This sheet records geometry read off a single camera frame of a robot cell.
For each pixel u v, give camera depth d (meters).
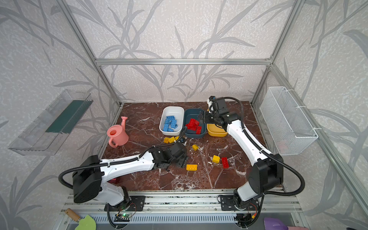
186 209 0.72
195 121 1.02
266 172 0.42
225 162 0.87
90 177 0.41
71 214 0.69
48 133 0.65
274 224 0.67
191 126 1.01
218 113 0.61
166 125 1.02
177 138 0.96
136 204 0.72
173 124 1.02
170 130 1.02
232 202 0.74
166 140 0.97
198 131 1.03
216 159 0.88
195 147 0.93
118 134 0.89
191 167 0.86
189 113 1.12
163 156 0.59
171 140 0.96
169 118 1.07
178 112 1.12
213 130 0.97
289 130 0.61
